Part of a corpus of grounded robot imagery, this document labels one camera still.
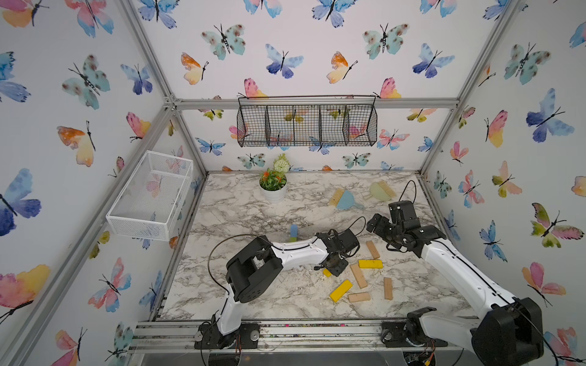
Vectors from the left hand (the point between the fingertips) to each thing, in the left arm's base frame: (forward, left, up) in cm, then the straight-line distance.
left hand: (339, 263), depth 88 cm
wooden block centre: (-4, -7, -2) cm, 8 cm away
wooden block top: (+6, -15, -1) cm, 16 cm away
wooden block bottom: (-11, -6, -2) cm, 13 cm away
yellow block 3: (0, -12, -2) cm, 13 cm away
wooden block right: (-9, -17, -1) cm, 19 cm away
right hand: (+9, -14, +13) cm, 21 cm away
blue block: (+16, +17, -1) cm, 23 cm away
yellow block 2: (-10, 0, -1) cm, 10 cm away
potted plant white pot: (+30, +25, +14) cm, 42 cm away
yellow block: (-6, +6, +6) cm, 10 cm away
